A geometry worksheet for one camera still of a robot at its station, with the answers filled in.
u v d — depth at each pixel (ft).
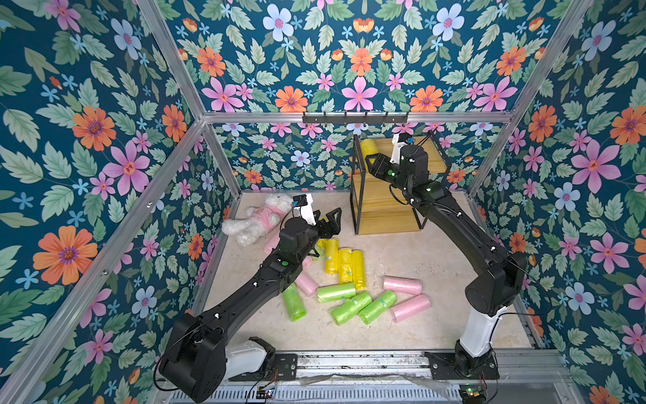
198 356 1.32
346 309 2.73
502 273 1.51
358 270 2.98
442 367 2.41
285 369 2.41
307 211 2.21
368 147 2.63
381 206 3.04
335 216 2.31
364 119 3.02
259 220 3.49
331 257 3.06
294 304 2.69
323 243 3.24
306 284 2.92
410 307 2.71
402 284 2.83
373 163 2.35
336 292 2.83
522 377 2.39
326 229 2.25
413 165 1.89
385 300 2.73
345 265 2.98
